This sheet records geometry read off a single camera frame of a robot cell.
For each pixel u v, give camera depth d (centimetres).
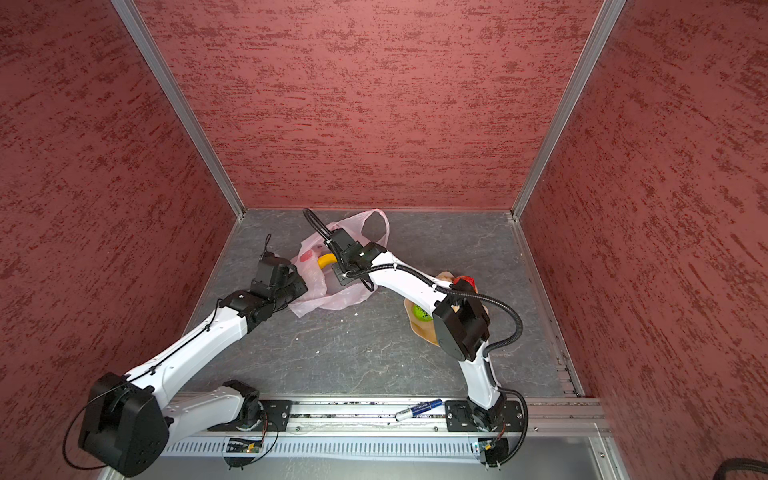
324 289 86
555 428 74
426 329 86
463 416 74
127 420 39
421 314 85
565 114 90
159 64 80
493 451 70
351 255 65
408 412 74
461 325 49
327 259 90
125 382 41
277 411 75
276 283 65
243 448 72
